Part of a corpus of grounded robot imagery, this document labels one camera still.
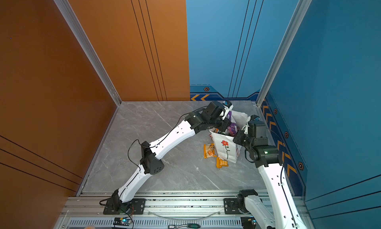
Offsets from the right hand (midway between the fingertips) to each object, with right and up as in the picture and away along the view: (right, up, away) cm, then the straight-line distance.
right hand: (236, 132), depth 73 cm
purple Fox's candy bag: (-1, +1, +4) cm, 4 cm away
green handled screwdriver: (-23, -42, -6) cm, 48 cm away
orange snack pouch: (-6, -20, +14) cm, 25 cm away
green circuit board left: (-56, -43, -2) cm, 70 cm away
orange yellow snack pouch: (-12, -13, +18) cm, 26 cm away
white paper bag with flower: (-4, -9, +4) cm, 11 cm away
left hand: (-1, +6, +5) cm, 8 cm away
